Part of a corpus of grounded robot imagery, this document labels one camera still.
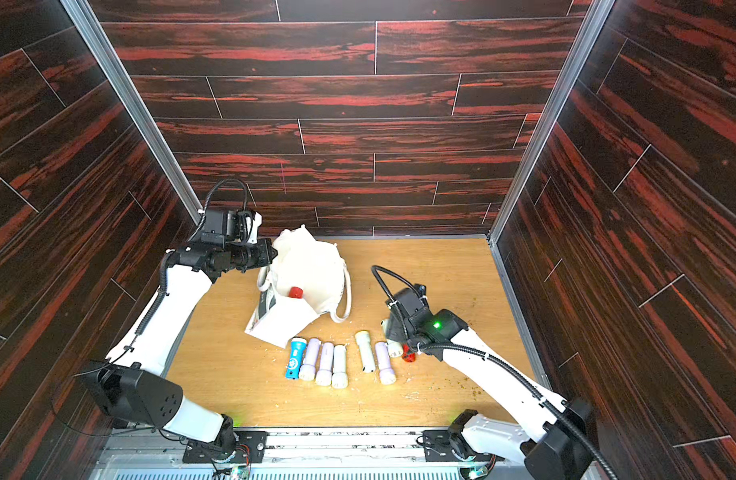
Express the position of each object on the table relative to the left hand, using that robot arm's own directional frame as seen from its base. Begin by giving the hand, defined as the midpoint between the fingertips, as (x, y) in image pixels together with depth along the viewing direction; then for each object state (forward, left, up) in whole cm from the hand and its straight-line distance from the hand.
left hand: (279, 250), depth 79 cm
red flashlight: (+2, +1, -23) cm, 23 cm away
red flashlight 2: (-18, -36, -25) cm, 47 cm away
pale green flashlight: (-16, -32, -25) cm, 44 cm away
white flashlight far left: (-23, -7, -26) cm, 35 cm away
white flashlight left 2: (-25, -16, -25) cm, 39 cm away
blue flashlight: (-20, -3, -25) cm, 32 cm away
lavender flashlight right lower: (-23, -30, -26) cm, 46 cm away
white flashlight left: (-23, -12, -25) cm, 36 cm away
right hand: (-14, -35, -13) cm, 40 cm away
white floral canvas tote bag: (+2, -8, -9) cm, 13 cm away
